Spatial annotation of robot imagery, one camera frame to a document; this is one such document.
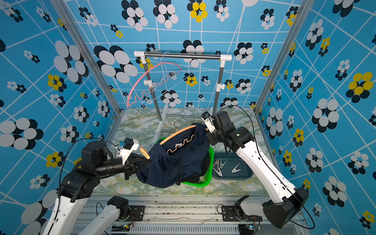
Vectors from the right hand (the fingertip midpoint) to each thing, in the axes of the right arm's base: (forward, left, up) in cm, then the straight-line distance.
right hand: (214, 130), depth 74 cm
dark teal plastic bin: (-8, -13, -26) cm, 30 cm away
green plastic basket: (-17, +5, -27) cm, 32 cm away
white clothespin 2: (-10, -14, -26) cm, 31 cm away
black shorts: (-11, +4, -20) cm, 23 cm away
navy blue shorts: (-11, +20, -10) cm, 25 cm away
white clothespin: (-7, -4, -26) cm, 27 cm away
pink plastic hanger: (+43, +28, +2) cm, 51 cm away
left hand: (-18, +28, +4) cm, 34 cm away
